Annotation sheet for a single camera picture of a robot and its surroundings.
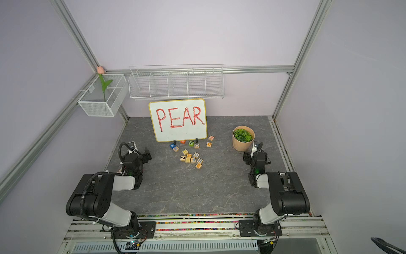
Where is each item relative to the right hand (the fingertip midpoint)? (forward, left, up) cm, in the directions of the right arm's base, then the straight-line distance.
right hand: (255, 149), depth 94 cm
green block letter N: (+9, +39, -7) cm, 41 cm away
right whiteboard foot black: (+11, +36, -5) cm, 38 cm away
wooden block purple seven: (-2, +44, -6) cm, 44 cm away
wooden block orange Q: (+9, +28, -7) cm, 30 cm away
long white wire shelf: (+35, +47, +24) cm, 64 cm away
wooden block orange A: (0, +41, -6) cm, 41 cm away
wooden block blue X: (+5, +49, -6) cm, 50 cm away
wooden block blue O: (0, +36, -6) cm, 36 cm away
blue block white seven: (+7, +52, -6) cm, 53 cm away
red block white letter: (+10, +45, -6) cm, 47 cm away
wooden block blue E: (-3, +38, -6) cm, 38 cm away
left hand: (-1, +69, +2) cm, 69 cm away
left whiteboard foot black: (+10, +51, -6) cm, 52 cm away
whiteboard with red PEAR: (+18, +46, +8) cm, 50 cm away
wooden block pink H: (+14, +26, -7) cm, 30 cm away
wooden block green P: (+2, +43, -6) cm, 43 cm away
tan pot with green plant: (+5, +7, +5) cm, 11 cm away
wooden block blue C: (+7, +35, -6) cm, 37 cm away
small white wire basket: (+21, +87, +24) cm, 92 cm away
